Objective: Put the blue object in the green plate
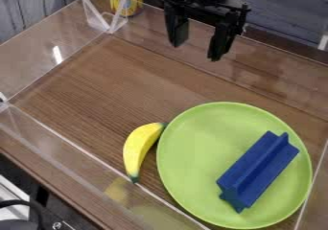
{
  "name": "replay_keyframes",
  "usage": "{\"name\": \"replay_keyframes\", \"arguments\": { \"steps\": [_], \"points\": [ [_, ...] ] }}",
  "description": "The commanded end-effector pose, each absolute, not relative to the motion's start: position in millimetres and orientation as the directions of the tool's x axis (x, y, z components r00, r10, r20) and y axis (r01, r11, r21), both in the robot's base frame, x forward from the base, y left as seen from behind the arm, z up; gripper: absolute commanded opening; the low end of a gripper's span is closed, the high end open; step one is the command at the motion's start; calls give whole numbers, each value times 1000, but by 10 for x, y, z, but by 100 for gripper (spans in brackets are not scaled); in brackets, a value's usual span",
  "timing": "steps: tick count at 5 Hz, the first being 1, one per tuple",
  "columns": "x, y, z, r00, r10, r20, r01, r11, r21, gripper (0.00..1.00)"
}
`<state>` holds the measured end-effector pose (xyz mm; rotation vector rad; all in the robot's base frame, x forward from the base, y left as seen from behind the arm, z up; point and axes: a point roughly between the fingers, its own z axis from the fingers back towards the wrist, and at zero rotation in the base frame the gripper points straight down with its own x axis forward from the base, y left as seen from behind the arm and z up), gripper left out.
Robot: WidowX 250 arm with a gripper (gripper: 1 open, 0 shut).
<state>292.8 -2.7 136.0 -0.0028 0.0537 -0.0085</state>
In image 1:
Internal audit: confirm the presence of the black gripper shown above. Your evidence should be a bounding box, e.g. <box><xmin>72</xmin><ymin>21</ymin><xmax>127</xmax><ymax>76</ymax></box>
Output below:
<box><xmin>163</xmin><ymin>0</ymin><xmax>252</xmax><ymax>61</ymax></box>

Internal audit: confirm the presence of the blue star-shaped block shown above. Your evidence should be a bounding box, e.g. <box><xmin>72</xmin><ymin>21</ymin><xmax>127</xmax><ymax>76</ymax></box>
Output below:
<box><xmin>217</xmin><ymin>131</ymin><xmax>300</xmax><ymax>214</ymax></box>

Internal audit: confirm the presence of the green plate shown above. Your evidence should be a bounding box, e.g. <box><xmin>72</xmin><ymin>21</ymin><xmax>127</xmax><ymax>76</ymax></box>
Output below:
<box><xmin>157</xmin><ymin>102</ymin><xmax>313</xmax><ymax>229</ymax></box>

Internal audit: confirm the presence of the yellow toy banana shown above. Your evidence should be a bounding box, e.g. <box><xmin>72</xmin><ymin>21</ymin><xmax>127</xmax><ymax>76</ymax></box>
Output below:
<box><xmin>123</xmin><ymin>123</ymin><xmax>166</xmax><ymax>183</ymax></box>

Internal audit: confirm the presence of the clear acrylic wall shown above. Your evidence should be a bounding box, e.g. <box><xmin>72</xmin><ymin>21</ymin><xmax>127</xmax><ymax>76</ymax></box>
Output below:
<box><xmin>0</xmin><ymin>0</ymin><xmax>210</xmax><ymax>230</ymax></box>

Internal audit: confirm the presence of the black cable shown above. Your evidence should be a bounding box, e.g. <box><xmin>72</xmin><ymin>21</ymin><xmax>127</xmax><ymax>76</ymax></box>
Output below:
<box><xmin>0</xmin><ymin>198</ymin><xmax>46</xmax><ymax>230</ymax></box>

